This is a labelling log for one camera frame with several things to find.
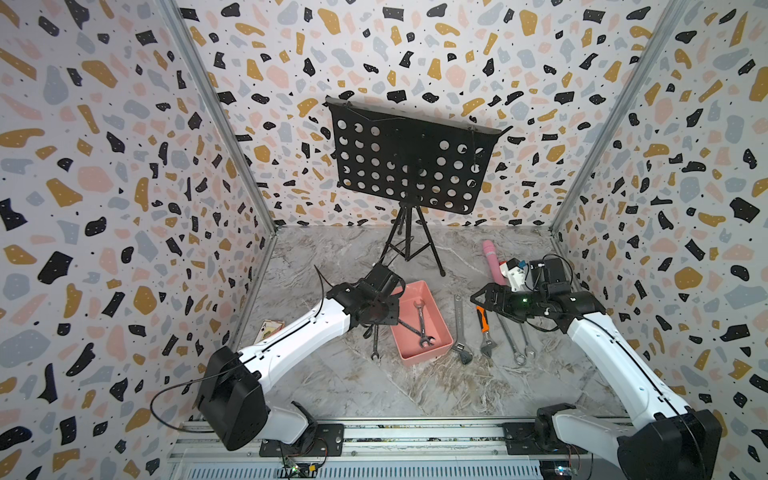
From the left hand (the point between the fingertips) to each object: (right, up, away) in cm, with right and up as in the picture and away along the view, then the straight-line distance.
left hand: (395, 311), depth 81 cm
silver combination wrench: (+36, -15, +7) cm, 40 cm away
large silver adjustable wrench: (+19, -12, +9) cm, 24 cm away
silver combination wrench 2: (+40, -14, +9) cm, 43 cm away
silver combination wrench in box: (+9, -10, +9) cm, 16 cm away
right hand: (+23, +3, -3) cm, 23 cm away
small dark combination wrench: (-6, -14, +9) cm, 18 cm away
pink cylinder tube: (+34, +16, +29) cm, 48 cm away
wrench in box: (+3, -7, +14) cm, 16 cm away
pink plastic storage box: (+12, -7, +15) cm, 21 cm away
